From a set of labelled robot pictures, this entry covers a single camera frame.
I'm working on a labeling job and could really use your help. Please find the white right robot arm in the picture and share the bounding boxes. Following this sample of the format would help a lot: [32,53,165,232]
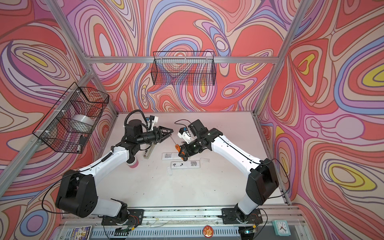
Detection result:
[176,120,279,217]

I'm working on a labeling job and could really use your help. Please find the aluminium front rail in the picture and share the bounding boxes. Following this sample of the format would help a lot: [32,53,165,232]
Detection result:
[59,205,304,229]

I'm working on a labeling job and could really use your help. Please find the black wire basket back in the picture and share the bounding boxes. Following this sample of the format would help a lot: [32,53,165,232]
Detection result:
[151,51,217,86]

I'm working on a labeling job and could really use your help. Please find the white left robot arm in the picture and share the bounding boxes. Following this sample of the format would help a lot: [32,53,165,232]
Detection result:
[55,120,173,225]

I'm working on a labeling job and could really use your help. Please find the orange black screwdriver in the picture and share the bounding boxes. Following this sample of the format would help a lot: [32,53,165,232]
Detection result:
[170,135,181,152]

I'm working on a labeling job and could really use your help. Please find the white tape roll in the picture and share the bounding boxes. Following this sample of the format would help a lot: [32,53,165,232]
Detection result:
[69,115,95,134]

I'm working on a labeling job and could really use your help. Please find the aluminium frame corner post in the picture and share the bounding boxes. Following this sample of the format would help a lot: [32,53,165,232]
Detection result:
[253,1,313,116]

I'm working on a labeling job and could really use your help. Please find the black wire basket left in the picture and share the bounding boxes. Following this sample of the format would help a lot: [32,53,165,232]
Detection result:
[33,83,110,154]

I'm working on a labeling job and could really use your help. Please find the white remote control with batteries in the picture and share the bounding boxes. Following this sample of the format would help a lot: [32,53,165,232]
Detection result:
[171,161,201,170]

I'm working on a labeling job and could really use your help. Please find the black wire basket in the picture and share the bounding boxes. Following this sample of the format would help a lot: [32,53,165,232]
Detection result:
[151,51,217,86]
[33,83,110,154]

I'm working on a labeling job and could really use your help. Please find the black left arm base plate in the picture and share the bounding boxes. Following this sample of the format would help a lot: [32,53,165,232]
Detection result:
[102,209,145,227]

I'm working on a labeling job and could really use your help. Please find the red round sticker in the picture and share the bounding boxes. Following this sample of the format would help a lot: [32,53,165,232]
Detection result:
[203,225,214,238]

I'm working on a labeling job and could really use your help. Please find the pink tape roll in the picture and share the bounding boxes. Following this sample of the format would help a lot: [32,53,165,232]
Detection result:
[126,159,139,169]

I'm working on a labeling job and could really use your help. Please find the teal small clock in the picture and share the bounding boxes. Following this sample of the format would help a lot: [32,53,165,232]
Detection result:
[272,220,291,237]

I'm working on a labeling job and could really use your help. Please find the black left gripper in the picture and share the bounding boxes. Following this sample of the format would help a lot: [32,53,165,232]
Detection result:
[135,127,173,146]

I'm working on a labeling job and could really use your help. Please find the colourful card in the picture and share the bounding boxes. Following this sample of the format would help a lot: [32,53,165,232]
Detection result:
[69,226,93,240]

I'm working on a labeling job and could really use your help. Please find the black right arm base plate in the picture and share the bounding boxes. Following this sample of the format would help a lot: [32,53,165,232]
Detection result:
[218,207,263,225]

